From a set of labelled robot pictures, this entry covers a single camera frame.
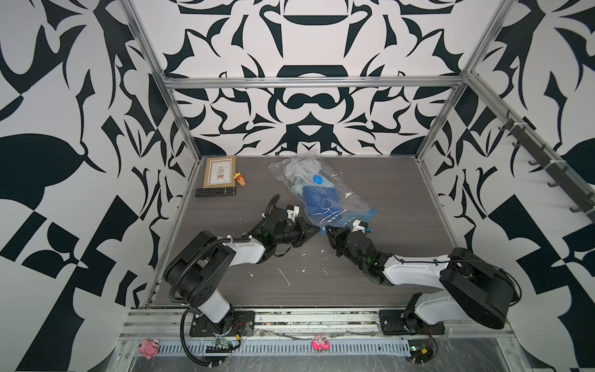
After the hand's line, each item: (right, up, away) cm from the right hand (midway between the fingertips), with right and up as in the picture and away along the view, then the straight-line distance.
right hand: (323, 223), depth 85 cm
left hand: (-2, 0, -1) cm, 2 cm away
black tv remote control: (-46, +11, +20) cm, 51 cm away
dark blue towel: (0, +7, +14) cm, 16 cm away
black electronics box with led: (+28, -36, -14) cm, 47 cm away
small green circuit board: (-31, -33, -15) cm, 48 cm away
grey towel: (-8, +21, +20) cm, 30 cm away
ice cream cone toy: (-36, +17, +23) cm, 46 cm away
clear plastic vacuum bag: (+13, +5, +14) cm, 20 cm away
